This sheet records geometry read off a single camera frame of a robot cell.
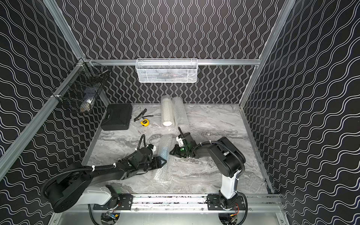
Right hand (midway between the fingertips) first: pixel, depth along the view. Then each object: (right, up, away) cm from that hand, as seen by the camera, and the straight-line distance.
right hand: (170, 153), depth 92 cm
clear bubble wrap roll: (+6, +26, +11) cm, 29 cm away
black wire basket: (-59, +41, 0) cm, 72 cm away
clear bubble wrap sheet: (-2, -10, -12) cm, 16 cm away
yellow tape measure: (-20, +20, +14) cm, 31 cm away
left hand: (-3, -3, -8) cm, 9 cm away
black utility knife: (-26, +25, +20) cm, 41 cm away
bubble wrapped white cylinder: (-4, +28, +14) cm, 32 cm away
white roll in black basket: (-48, +30, -10) cm, 58 cm away
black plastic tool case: (-41, +24, +14) cm, 50 cm away
